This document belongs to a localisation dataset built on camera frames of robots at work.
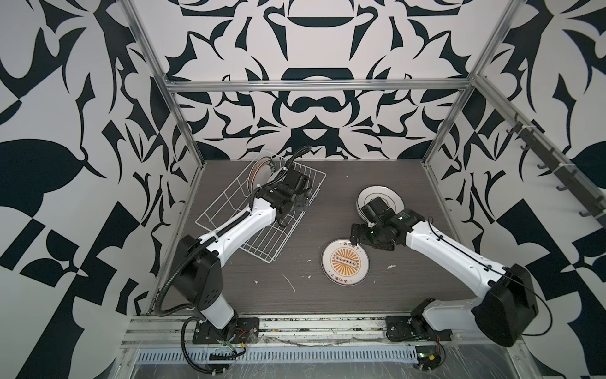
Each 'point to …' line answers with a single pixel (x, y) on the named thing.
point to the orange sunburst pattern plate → (344, 264)
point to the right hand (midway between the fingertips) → (359, 236)
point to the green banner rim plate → (260, 173)
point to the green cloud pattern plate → (389, 196)
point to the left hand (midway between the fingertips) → (291, 193)
